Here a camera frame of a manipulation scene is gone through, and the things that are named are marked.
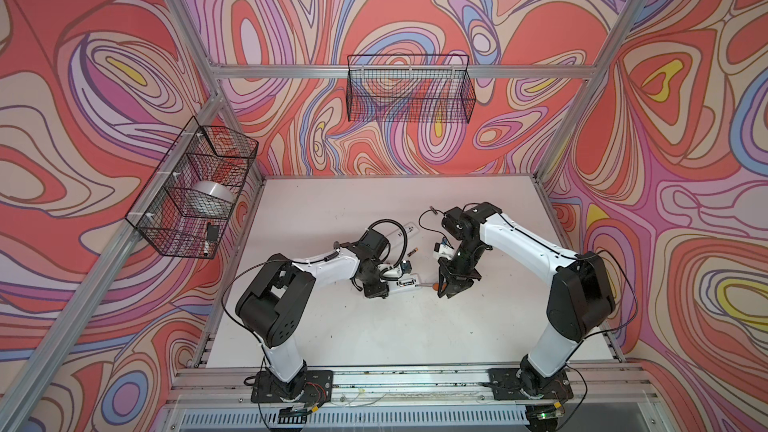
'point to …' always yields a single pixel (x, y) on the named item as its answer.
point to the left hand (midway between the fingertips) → (386, 282)
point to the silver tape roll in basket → (210, 199)
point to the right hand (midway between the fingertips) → (448, 299)
